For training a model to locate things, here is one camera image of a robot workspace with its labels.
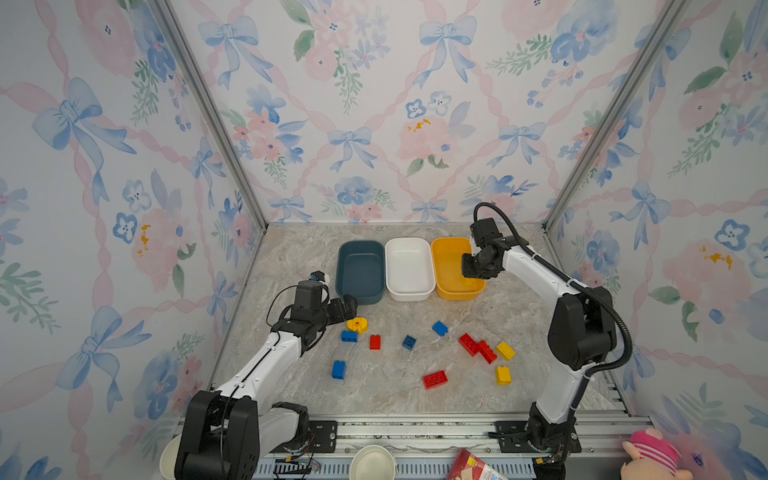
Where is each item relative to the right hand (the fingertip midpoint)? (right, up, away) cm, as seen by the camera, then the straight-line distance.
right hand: (467, 268), depth 95 cm
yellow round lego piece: (-34, -17, -4) cm, 38 cm away
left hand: (-38, -9, -8) cm, 39 cm away
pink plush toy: (+34, -41, -28) cm, 60 cm away
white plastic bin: (-18, -1, +9) cm, 20 cm away
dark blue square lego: (-19, -21, -6) cm, 29 cm away
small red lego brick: (-29, -22, -5) cm, 37 cm away
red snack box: (-7, -43, -28) cm, 52 cm away
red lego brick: (-1, -22, -7) cm, 23 cm away
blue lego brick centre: (-9, -18, -2) cm, 21 cm away
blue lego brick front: (-39, -28, -11) cm, 49 cm away
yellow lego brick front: (+7, -29, -13) cm, 32 cm away
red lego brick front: (-12, -30, -11) cm, 35 cm away
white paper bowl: (-29, -46, -22) cm, 59 cm away
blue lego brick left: (-37, -20, -5) cm, 42 cm away
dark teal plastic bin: (-35, -1, +11) cm, 36 cm away
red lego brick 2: (+3, -24, -9) cm, 25 cm away
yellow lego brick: (+9, -24, -7) cm, 26 cm away
